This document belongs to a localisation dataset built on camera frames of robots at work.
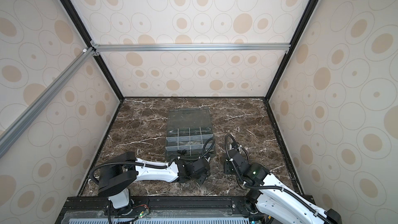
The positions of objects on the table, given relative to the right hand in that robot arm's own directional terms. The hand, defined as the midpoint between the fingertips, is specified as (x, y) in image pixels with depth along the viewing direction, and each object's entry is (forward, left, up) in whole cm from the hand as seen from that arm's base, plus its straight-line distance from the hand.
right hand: (227, 162), depth 80 cm
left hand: (-4, +9, -6) cm, 12 cm away
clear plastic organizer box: (+23, +22, -4) cm, 32 cm away
